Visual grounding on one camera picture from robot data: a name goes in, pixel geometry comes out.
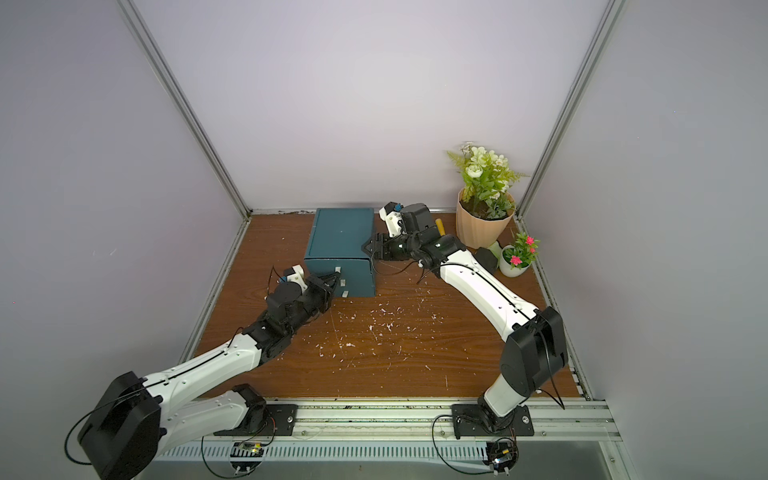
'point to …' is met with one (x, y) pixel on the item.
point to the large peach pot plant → (486, 202)
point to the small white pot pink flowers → (515, 260)
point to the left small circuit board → (246, 449)
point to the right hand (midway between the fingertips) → (368, 240)
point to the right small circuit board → (502, 455)
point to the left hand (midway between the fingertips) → (345, 272)
